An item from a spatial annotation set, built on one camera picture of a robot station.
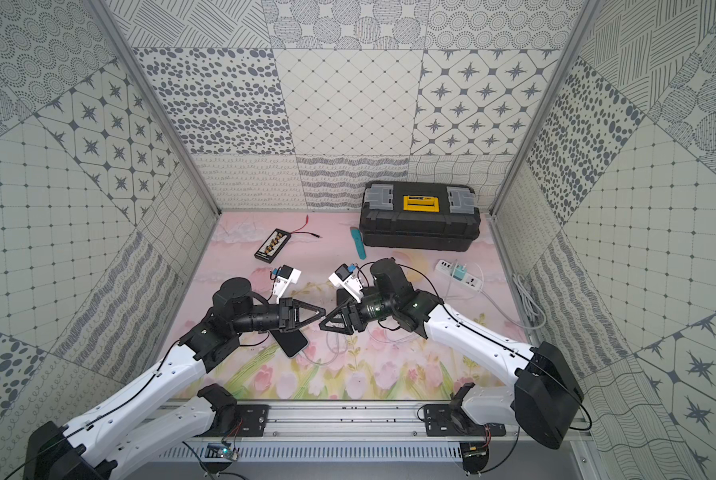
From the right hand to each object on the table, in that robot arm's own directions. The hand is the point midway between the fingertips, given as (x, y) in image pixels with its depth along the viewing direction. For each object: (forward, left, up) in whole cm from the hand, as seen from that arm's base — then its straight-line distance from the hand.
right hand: (328, 324), depth 68 cm
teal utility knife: (+43, -4, -20) cm, 48 cm away
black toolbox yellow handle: (+41, -26, -5) cm, 48 cm away
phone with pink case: (+10, -2, -5) cm, 12 cm away
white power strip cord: (+14, -62, -24) cm, 68 cm away
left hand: (+3, +1, +5) cm, 6 cm away
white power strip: (+29, -35, -19) cm, 50 cm away
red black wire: (+49, +19, -23) cm, 58 cm away
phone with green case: (+3, +13, -19) cm, 23 cm away
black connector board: (+38, +27, -18) cm, 50 cm away
